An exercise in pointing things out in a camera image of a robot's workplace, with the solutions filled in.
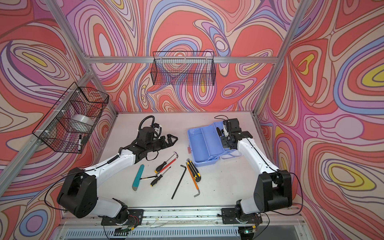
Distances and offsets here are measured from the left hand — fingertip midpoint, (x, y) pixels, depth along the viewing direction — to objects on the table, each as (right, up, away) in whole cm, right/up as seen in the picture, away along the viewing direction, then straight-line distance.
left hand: (174, 139), depth 84 cm
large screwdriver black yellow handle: (-10, -18, +4) cm, 20 cm away
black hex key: (+3, -24, +1) cm, 24 cm away
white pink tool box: (+18, -4, +7) cm, 20 cm away
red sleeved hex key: (-5, -16, +7) cm, 18 cm away
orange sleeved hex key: (+10, -22, +2) cm, 24 cm away
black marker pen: (-45, 0, -13) cm, 46 cm away
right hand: (+33, -2, +3) cm, 33 cm away
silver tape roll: (-44, +12, -11) cm, 46 cm away
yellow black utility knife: (+13, -21, +2) cm, 25 cm away
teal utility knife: (-22, -22, +2) cm, 31 cm away
